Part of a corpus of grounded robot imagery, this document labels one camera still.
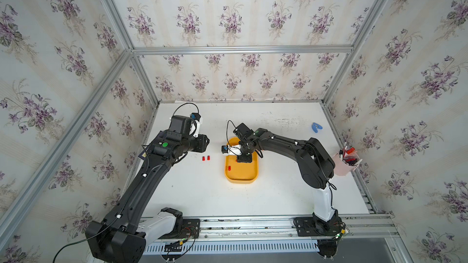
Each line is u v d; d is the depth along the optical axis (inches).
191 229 28.7
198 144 26.0
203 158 37.5
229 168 35.6
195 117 25.9
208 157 37.5
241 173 33.9
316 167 20.1
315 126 42.2
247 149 30.6
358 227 29.4
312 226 27.9
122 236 14.2
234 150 31.9
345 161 32.3
